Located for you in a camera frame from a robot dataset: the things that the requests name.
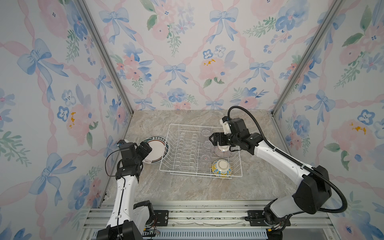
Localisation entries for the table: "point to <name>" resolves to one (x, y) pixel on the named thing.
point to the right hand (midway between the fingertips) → (215, 136)
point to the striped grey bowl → (219, 153)
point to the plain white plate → (160, 149)
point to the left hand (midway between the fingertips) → (142, 146)
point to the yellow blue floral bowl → (222, 168)
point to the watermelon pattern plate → (160, 148)
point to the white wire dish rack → (188, 150)
